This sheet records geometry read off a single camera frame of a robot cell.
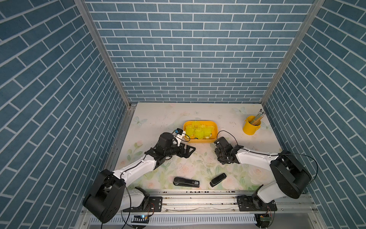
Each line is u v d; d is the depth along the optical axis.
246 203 0.73
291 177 0.45
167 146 0.67
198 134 0.94
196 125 1.02
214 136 1.00
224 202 0.76
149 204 0.72
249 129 0.97
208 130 0.96
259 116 0.94
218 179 0.81
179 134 0.74
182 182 0.77
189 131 0.96
